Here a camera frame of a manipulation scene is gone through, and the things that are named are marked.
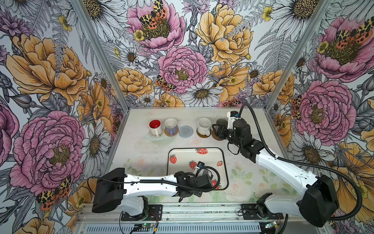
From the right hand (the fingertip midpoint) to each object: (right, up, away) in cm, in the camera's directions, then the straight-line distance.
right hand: (215, 130), depth 80 cm
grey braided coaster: (-17, -3, +26) cm, 31 cm away
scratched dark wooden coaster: (-5, -5, +23) cm, 24 cm away
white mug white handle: (-4, +2, +26) cm, 26 cm away
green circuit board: (-34, -45, -9) cm, 57 cm away
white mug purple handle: (-27, +2, +25) cm, 37 cm away
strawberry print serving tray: (-16, -19, +14) cm, 29 cm away
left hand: (-11, -29, -3) cm, 31 cm away
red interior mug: (-38, +1, +20) cm, 43 cm away
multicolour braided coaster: (-33, -7, +24) cm, 41 cm away
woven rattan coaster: (-31, -4, +25) cm, 39 cm away
